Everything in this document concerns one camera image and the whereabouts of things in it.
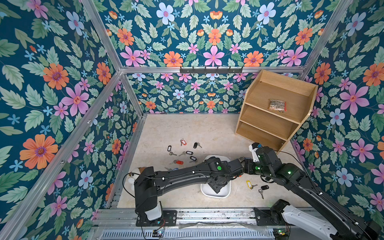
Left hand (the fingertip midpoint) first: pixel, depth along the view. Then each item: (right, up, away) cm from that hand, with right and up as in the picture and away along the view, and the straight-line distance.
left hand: (231, 183), depth 72 cm
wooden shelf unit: (+21, +30, +23) cm, 43 cm away
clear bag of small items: (+27, +39, +6) cm, 48 cm away
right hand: (+6, +9, +2) cm, 11 cm away
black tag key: (-24, +10, +26) cm, 37 cm away
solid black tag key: (-19, +15, +29) cm, 38 cm away
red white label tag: (-28, +17, +32) cm, 46 cm away
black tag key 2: (-19, +7, +23) cm, 31 cm away
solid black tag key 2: (+20, -7, +11) cm, 24 cm away
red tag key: (-30, +6, +21) cm, 37 cm away
